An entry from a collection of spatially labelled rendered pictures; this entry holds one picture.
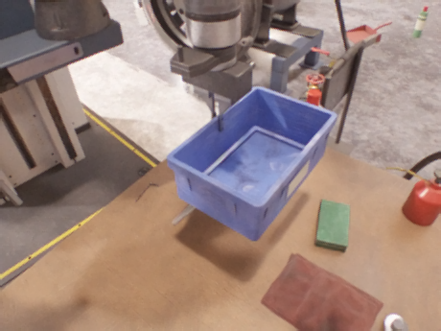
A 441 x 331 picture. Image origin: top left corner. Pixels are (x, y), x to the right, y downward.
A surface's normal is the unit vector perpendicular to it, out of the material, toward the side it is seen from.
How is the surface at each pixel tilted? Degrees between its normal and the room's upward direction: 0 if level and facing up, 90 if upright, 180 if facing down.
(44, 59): 90
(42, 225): 0
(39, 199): 0
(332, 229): 0
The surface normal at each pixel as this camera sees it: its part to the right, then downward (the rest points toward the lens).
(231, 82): -0.60, 0.56
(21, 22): 0.71, 0.47
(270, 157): -0.03, -0.73
